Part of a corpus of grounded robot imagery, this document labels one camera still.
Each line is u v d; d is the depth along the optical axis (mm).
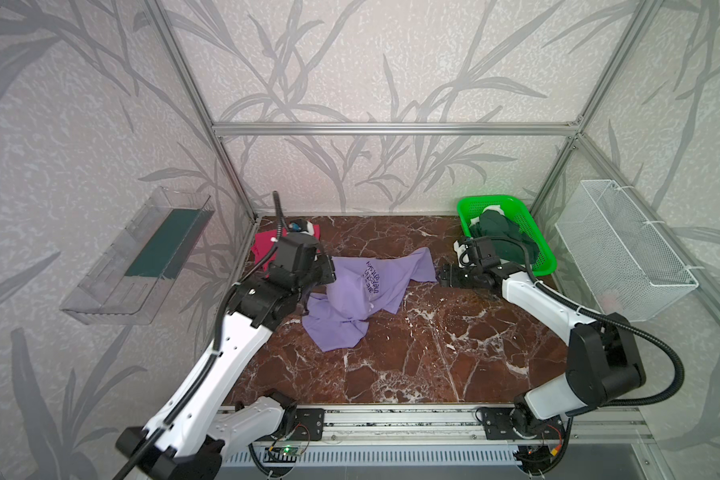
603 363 436
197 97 849
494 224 1015
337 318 884
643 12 708
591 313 469
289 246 485
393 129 1925
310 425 736
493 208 1120
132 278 652
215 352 406
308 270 517
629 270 629
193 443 381
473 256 719
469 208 1148
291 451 701
